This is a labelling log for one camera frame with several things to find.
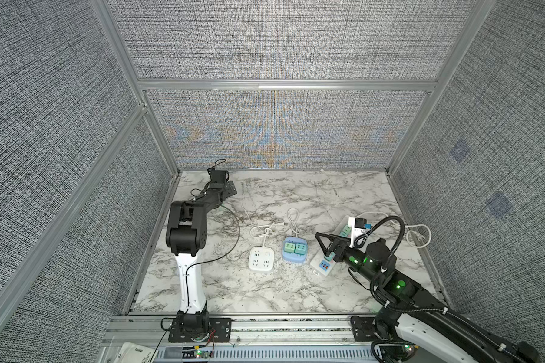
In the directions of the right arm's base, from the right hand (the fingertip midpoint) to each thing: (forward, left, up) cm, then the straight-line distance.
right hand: (322, 232), depth 71 cm
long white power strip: (-3, -2, -20) cm, 21 cm away
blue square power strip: (0, +8, -21) cm, 22 cm away
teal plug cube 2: (-9, -1, +1) cm, 9 cm away
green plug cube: (+2, +10, -15) cm, 18 cm away
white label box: (-30, +59, -20) cm, 69 cm away
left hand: (+35, +38, -19) cm, 54 cm away
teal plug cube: (+1, +5, -16) cm, 17 cm away
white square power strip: (-1, +20, -19) cm, 28 cm away
